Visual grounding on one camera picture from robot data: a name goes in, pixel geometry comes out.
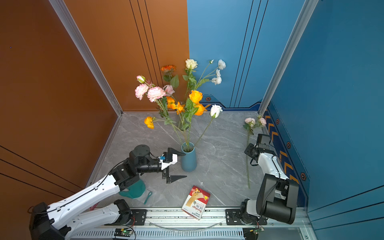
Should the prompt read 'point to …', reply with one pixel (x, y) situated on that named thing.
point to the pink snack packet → (93, 207)
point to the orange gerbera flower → (174, 79)
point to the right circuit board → (251, 233)
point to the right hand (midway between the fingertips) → (249, 149)
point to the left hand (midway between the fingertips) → (185, 163)
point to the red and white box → (196, 202)
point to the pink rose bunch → (250, 124)
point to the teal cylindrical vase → (189, 161)
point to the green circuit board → (122, 233)
